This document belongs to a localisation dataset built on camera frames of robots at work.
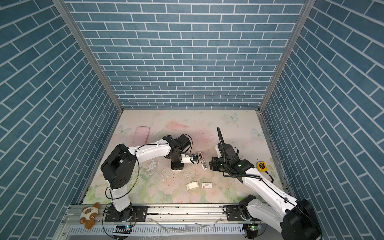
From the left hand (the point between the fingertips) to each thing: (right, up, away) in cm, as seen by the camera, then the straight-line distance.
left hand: (181, 166), depth 89 cm
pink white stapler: (+13, +3, +1) cm, 13 cm away
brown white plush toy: (-42, -18, -19) cm, 50 cm away
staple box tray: (+7, -9, -6) cm, 13 cm away
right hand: (+16, +5, -8) cm, 18 cm away
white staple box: (+15, -9, -7) cm, 19 cm away
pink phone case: (-30, +17, +13) cm, 37 cm away
